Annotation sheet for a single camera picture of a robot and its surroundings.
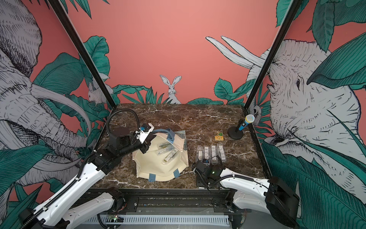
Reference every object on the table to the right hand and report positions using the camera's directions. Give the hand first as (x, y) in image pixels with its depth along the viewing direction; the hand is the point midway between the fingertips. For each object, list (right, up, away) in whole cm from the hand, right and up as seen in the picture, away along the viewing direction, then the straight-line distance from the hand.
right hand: (197, 180), depth 81 cm
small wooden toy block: (+17, +22, +19) cm, 34 cm away
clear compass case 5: (-23, +15, +9) cm, 29 cm away
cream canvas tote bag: (-29, +8, +3) cm, 30 cm away
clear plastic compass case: (+2, +13, +11) cm, 17 cm away
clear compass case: (+7, +13, +11) cm, 19 cm away
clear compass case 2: (+12, +12, +10) cm, 20 cm away
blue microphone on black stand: (+30, +26, +20) cm, 44 cm away
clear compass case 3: (+17, +14, +12) cm, 25 cm away
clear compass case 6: (-21, +19, +11) cm, 30 cm away
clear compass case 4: (-17, +13, +7) cm, 22 cm away
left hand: (-22, +29, -10) cm, 38 cm away
